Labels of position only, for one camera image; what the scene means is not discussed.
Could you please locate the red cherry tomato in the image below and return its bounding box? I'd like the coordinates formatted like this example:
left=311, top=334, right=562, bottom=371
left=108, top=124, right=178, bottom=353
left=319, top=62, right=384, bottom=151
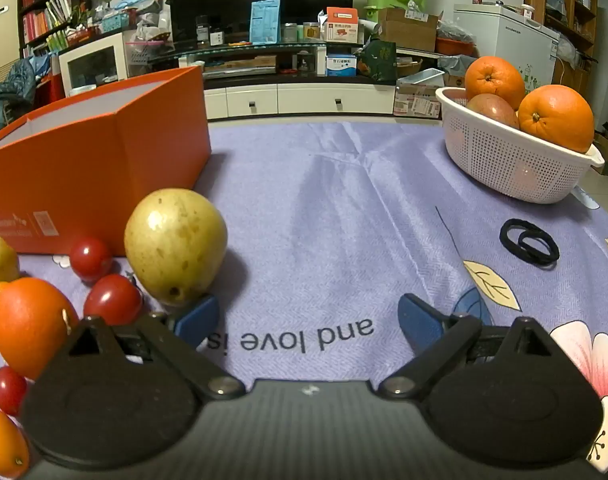
left=70, top=237, right=114, bottom=283
left=84, top=274, right=143, bottom=328
left=0, top=366, right=28, bottom=417

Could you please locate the blue jacket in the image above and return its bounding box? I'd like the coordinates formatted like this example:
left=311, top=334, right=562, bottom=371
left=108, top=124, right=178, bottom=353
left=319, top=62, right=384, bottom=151
left=0, top=57, right=49, bottom=141

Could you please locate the wooden shelf unit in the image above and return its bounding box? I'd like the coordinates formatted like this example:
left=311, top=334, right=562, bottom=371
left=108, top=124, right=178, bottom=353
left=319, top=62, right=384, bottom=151
left=524, top=0, right=600, bottom=96

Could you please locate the labelled cardboard carton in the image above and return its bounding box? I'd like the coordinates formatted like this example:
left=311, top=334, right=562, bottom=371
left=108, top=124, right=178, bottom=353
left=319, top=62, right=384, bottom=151
left=394, top=84, right=442, bottom=120

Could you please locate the white chest freezer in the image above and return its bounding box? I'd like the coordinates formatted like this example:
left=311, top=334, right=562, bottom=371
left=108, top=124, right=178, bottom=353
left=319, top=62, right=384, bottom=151
left=453, top=2, right=561, bottom=92

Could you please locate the dark bookshelf with books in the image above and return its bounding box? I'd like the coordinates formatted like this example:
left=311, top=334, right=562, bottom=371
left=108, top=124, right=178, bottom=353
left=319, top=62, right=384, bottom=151
left=18, top=0, right=109, bottom=58

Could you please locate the large yellow pear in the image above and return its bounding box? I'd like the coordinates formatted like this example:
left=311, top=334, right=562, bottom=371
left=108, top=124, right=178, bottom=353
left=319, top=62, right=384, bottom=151
left=124, top=188, right=229, bottom=307

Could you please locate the small mandarin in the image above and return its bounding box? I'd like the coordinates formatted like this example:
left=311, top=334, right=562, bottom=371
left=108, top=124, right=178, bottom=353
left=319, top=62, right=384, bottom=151
left=0, top=406, right=30, bottom=478

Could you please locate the orange cardboard box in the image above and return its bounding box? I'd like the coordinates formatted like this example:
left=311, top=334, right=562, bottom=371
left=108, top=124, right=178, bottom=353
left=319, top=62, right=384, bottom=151
left=0, top=66, right=213, bottom=257

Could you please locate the red apple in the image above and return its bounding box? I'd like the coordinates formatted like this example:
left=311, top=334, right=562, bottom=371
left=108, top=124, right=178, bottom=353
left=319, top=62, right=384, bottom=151
left=465, top=93, right=521, bottom=130

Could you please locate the white television cabinet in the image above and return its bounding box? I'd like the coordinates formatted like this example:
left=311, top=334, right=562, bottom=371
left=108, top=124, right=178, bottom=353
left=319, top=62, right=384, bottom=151
left=148, top=42, right=447, bottom=121

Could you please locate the brown cardboard box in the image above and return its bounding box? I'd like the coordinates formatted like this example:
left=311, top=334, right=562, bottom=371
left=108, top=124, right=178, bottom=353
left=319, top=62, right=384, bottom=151
left=378, top=7, right=443, bottom=53

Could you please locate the dark green bag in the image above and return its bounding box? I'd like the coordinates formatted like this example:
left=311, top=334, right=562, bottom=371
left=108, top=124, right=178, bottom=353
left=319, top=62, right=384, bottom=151
left=358, top=40, right=399, bottom=86

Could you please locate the large orange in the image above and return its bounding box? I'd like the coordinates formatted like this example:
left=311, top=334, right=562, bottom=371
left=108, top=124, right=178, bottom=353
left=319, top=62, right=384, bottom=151
left=518, top=84, right=596, bottom=154
left=464, top=56, right=527, bottom=111

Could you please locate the purple floral tablecloth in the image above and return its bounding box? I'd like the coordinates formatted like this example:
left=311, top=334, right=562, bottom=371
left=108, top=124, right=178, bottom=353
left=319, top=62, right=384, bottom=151
left=0, top=120, right=608, bottom=480

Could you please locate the blue standing packet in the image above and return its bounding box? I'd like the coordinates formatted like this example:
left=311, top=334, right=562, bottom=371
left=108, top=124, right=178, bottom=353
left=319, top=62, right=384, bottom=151
left=249, top=0, right=283, bottom=44

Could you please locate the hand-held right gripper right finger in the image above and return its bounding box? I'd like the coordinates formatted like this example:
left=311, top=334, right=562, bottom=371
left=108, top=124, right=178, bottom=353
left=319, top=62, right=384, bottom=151
left=378, top=294, right=580, bottom=402

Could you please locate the teal tissue box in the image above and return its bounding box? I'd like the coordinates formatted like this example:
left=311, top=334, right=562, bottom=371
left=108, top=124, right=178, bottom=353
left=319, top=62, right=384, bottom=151
left=101, top=12, right=130, bottom=33

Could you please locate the black hair tie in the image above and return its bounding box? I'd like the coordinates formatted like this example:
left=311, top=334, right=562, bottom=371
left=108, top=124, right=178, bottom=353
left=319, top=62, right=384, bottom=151
left=517, top=230, right=559, bottom=267
left=500, top=218, right=560, bottom=265

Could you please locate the orange and white carton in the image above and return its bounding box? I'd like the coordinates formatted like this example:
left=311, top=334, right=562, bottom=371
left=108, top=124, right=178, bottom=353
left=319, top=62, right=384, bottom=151
left=326, top=7, right=361, bottom=43

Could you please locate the white plastic colander basket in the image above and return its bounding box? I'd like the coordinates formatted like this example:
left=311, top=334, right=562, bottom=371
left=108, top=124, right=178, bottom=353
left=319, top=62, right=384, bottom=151
left=435, top=86, right=606, bottom=205

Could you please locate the red plastic basin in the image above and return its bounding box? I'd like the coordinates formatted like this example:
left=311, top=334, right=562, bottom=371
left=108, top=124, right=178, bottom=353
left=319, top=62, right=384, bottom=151
left=436, top=35, right=477, bottom=57

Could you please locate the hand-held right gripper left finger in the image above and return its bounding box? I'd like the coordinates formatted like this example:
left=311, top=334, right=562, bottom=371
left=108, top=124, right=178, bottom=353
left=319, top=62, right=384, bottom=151
left=48, top=294, right=247, bottom=402

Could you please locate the blue and white box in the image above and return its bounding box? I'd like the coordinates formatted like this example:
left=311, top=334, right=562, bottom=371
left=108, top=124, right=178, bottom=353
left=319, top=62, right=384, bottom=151
left=326, top=54, right=358, bottom=77

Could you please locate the orange-red persimmon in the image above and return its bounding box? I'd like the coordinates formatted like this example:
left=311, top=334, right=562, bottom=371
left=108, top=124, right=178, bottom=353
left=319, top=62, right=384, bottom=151
left=0, top=277, right=79, bottom=381

